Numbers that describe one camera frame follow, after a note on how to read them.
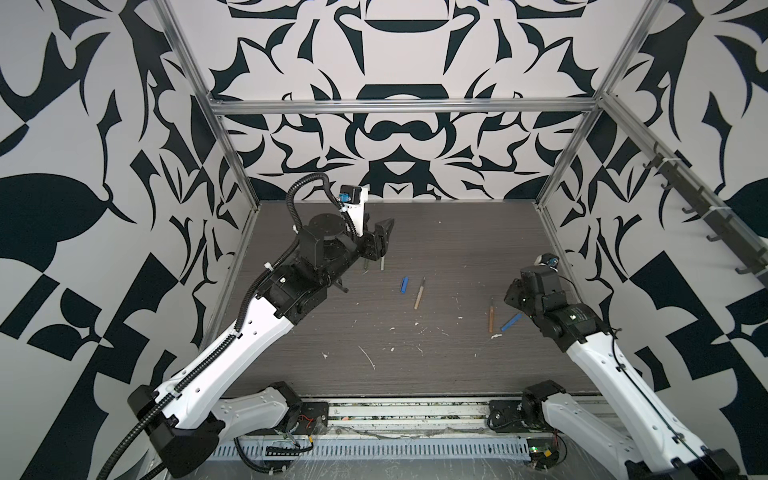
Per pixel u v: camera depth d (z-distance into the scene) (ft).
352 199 1.70
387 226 1.84
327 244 1.48
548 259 2.21
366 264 3.35
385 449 2.54
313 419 2.38
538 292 1.92
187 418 1.21
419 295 3.12
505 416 2.44
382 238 1.86
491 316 2.94
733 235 1.82
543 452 2.33
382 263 3.35
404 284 3.18
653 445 1.32
